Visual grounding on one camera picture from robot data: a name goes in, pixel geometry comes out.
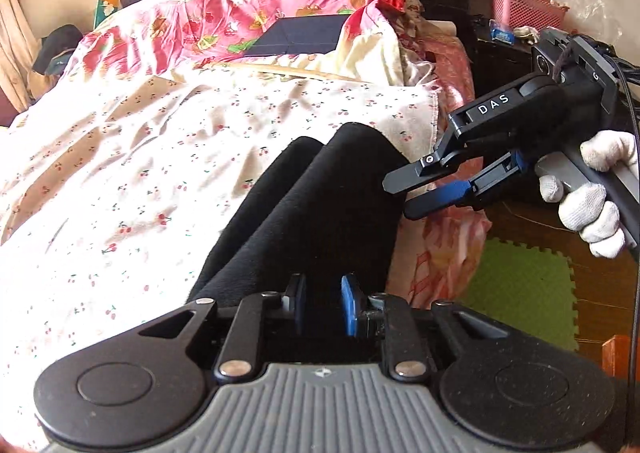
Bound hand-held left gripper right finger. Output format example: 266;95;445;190
340;273;506;382

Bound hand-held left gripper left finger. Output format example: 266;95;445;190
135;274;308;382

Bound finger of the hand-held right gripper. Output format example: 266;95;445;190
403;151;530;221
383;150;471;195

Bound black pants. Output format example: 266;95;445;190
187;122;416;314

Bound person's right hand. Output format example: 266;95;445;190
539;129;640;259

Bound dark nightstand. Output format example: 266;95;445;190
470;18;546;104

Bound pink plastic basket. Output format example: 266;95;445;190
487;0;571;31

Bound green foam mat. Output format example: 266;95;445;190
457;238;581;351

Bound dark square cloth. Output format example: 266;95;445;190
243;15;351;58

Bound cherry print bed sheet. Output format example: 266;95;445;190
0;65;441;451

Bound orange wooden furniture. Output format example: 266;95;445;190
602;333;640;379

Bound pink floral quilt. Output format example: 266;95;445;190
75;0;493;314

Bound dark clothes pile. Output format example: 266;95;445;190
27;24;86;94

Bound colourful printed bag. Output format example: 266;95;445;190
95;0;122;26

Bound beige curtain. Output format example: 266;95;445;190
0;0;41;114

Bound black cable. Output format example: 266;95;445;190
607;45;640;144

